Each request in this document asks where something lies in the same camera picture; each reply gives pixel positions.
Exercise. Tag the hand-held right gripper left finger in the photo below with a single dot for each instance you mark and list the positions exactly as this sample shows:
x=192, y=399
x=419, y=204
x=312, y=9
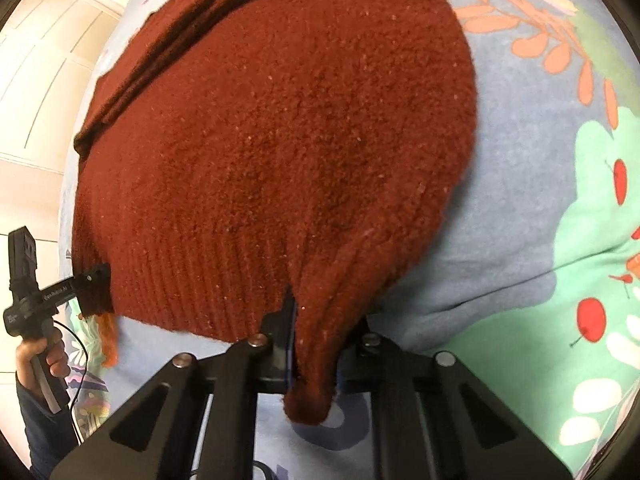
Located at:
x=277, y=330

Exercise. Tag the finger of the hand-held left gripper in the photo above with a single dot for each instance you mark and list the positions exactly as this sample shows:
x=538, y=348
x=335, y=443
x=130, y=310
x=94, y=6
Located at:
x=92, y=280

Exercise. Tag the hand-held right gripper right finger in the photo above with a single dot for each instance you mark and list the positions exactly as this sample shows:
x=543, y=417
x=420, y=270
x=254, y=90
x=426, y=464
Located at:
x=370, y=355

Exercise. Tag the dark red knit sweater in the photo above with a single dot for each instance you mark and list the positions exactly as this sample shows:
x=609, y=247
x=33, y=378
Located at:
x=275, y=135

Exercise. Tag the person's left forearm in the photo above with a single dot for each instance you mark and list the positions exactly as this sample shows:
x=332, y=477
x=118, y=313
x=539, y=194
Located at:
x=45, y=440

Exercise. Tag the person's left hand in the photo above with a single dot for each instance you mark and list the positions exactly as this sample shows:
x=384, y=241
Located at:
x=24, y=360

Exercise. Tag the cream wardrobe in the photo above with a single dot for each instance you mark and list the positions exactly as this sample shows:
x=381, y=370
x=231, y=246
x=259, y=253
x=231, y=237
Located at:
x=45, y=85

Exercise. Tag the blue printed bed sheet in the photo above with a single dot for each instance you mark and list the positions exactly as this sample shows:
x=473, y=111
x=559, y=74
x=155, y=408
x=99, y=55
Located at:
x=510, y=210

